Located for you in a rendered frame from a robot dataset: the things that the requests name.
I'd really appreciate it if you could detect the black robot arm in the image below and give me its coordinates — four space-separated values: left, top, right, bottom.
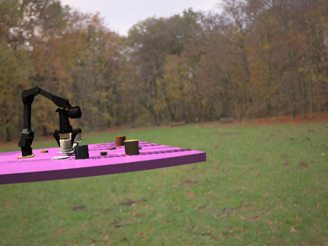
18 86 82 157

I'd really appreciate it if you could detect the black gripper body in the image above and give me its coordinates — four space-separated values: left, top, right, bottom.
49 119 82 136

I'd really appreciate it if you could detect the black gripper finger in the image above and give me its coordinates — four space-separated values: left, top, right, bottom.
52 136 60 147
71 134 78 147

